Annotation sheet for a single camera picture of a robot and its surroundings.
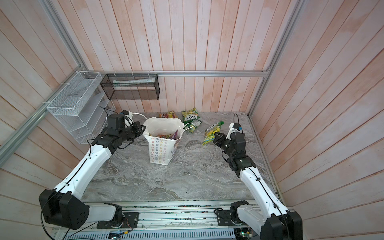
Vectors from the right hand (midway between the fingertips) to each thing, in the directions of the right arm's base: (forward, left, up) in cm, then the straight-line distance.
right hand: (214, 132), depth 79 cm
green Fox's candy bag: (+30, +13, -19) cm, 38 cm away
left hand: (0, +36, +2) cm, 36 cm away
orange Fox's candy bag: (+11, +31, -18) cm, 38 cm away
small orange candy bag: (+34, +30, -21) cm, 50 cm away
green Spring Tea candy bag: (+1, +2, -2) cm, 4 cm away
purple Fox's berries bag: (+4, +23, -9) cm, 25 cm away
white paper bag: (-7, +29, -8) cm, 30 cm away
